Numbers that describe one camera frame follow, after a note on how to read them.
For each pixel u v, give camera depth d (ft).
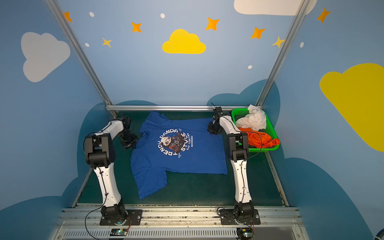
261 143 3.13
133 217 2.42
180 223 2.40
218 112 2.82
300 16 2.36
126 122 2.63
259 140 3.13
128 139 2.93
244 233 2.32
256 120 3.42
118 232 2.34
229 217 2.44
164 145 3.35
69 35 2.52
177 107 4.38
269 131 3.39
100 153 1.91
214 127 3.14
